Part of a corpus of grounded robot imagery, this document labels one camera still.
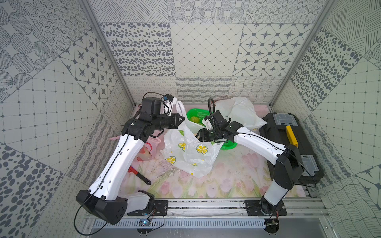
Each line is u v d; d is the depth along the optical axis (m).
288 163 0.45
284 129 0.84
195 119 1.04
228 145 0.90
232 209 0.75
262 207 0.66
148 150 0.85
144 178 0.84
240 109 0.99
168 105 0.61
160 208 0.73
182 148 0.80
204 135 0.72
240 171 0.87
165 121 0.57
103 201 0.37
